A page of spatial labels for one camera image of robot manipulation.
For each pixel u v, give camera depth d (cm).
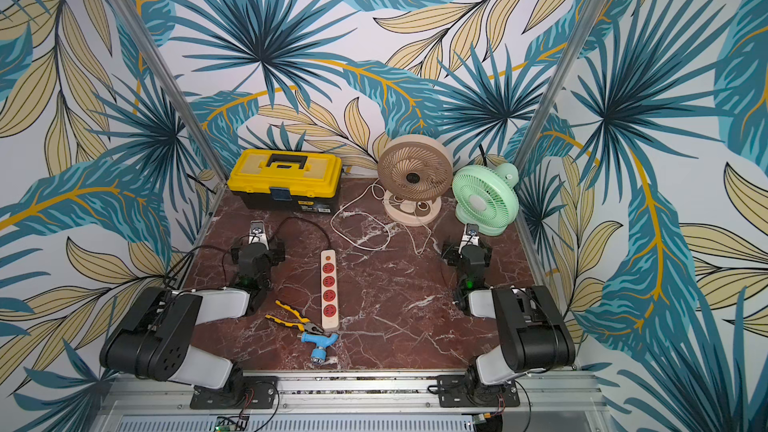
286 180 95
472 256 70
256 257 69
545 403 73
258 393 73
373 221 107
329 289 88
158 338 44
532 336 45
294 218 107
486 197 82
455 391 73
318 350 78
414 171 89
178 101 94
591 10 75
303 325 83
